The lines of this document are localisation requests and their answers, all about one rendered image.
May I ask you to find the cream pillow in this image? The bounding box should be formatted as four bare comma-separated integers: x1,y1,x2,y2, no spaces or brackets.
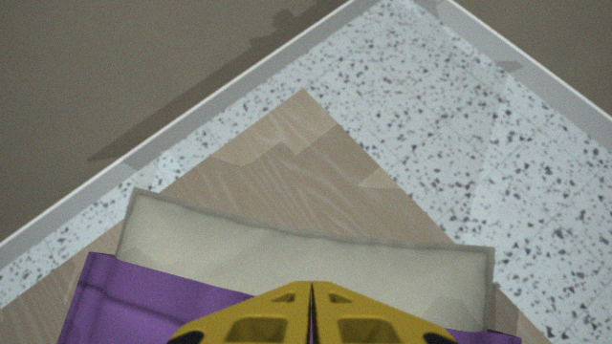
115,187,495,332

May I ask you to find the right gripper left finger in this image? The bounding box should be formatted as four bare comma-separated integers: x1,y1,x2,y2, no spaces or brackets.
169,281,312,344

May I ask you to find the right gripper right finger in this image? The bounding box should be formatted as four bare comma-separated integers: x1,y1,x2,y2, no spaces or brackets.
312,281,458,344

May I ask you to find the purple cloth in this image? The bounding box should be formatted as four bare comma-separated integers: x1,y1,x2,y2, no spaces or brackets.
56,251,521,344

